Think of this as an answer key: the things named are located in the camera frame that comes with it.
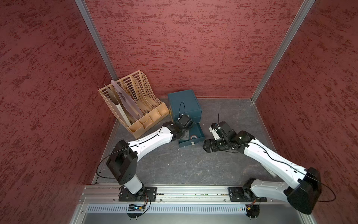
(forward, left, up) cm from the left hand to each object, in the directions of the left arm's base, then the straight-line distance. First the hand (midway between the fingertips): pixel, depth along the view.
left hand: (182, 136), depth 85 cm
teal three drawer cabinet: (+20, -1, +10) cm, 22 cm away
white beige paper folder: (+9, +36, +17) cm, 41 cm away
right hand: (-9, -16, +2) cm, 19 cm away
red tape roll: (+6, -8, -10) cm, 14 cm away
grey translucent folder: (+31, +41, -11) cm, 53 cm away
